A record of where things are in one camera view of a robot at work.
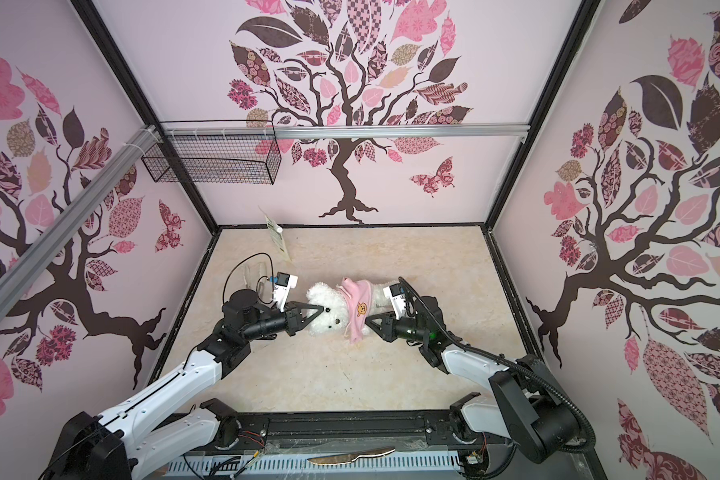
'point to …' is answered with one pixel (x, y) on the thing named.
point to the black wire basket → (246, 152)
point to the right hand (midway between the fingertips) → (367, 318)
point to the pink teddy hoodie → (358, 297)
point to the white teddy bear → (334, 318)
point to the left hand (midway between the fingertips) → (323, 314)
